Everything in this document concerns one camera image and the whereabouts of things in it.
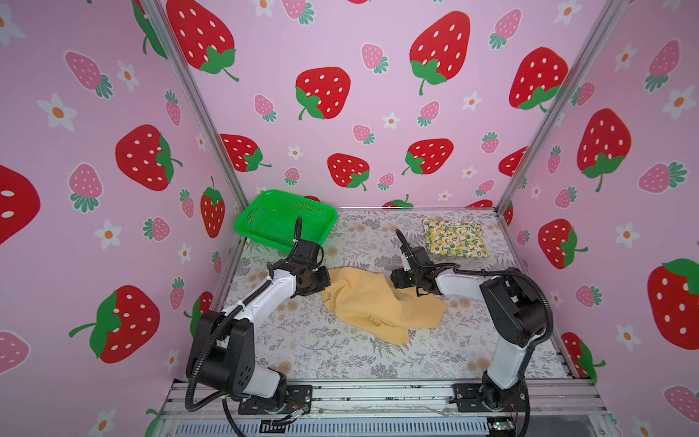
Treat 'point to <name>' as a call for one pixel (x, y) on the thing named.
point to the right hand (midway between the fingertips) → (394, 276)
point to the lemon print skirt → (455, 238)
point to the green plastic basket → (270, 219)
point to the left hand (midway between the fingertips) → (328, 282)
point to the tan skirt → (382, 309)
